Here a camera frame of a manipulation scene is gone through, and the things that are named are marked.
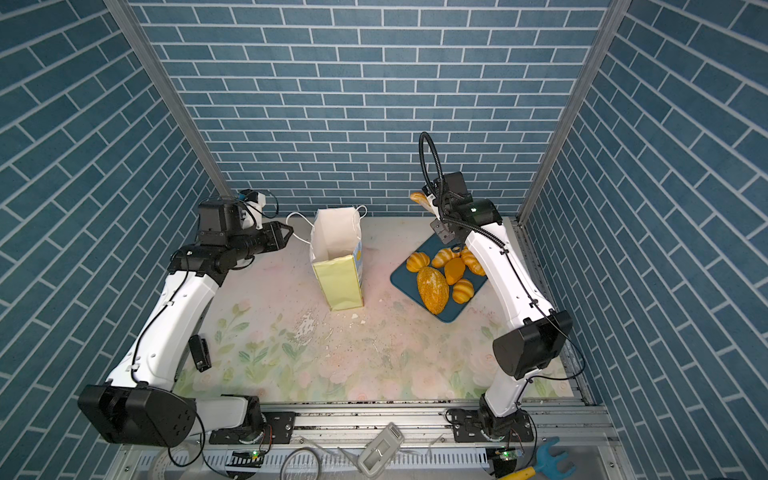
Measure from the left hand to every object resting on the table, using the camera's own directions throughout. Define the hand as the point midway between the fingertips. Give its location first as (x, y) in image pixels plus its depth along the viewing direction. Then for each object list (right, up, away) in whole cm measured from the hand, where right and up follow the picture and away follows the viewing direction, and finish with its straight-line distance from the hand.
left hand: (288, 228), depth 75 cm
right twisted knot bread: (+53, -10, +26) cm, 60 cm away
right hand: (+42, +3, +4) cm, 43 cm away
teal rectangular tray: (+31, -18, +29) cm, 46 cm away
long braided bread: (+35, +9, +13) cm, 38 cm away
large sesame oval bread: (+40, -18, +18) cm, 47 cm away
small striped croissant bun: (+49, -19, +20) cm, 56 cm away
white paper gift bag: (+6, -5, +27) cm, 28 cm away
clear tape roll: (-26, -54, -8) cm, 61 cm away
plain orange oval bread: (+47, -13, +26) cm, 56 cm away
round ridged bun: (+34, -10, +29) cm, 46 cm away
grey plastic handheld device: (+23, -54, -6) cm, 59 cm away
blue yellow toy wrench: (+62, -55, -7) cm, 83 cm away
